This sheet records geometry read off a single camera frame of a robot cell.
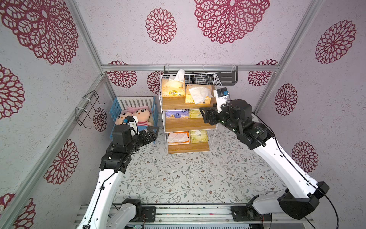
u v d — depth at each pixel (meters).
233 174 0.88
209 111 0.55
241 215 0.73
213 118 0.56
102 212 0.39
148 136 0.60
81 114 0.73
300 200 0.40
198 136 0.99
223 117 0.57
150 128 0.60
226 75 0.96
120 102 1.06
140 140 0.60
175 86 0.70
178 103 0.69
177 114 0.81
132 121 0.62
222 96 0.52
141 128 0.63
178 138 0.95
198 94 0.65
